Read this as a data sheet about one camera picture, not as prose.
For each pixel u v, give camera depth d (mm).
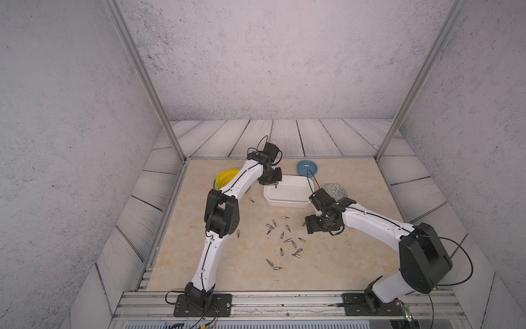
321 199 697
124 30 744
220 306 728
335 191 1023
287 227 934
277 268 815
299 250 865
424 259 433
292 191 1068
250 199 1038
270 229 933
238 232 927
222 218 594
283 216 961
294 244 888
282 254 851
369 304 651
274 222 960
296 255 847
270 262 829
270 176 848
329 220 655
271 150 798
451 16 719
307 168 1140
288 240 889
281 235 910
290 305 743
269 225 936
